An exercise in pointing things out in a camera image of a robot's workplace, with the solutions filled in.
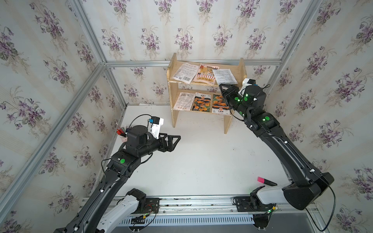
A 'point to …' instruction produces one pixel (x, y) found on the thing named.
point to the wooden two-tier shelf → (194, 86)
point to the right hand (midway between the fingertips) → (221, 86)
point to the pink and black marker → (266, 181)
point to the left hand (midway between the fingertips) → (175, 137)
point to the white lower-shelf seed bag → (184, 101)
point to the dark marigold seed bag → (202, 102)
